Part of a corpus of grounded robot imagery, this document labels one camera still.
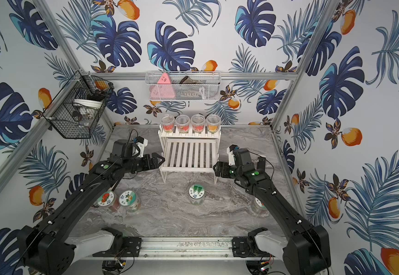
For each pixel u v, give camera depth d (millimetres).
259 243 625
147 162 676
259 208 793
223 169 716
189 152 922
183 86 925
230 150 747
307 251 390
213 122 767
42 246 378
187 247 749
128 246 742
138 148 627
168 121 768
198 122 767
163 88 883
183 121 767
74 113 942
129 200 799
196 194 817
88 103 801
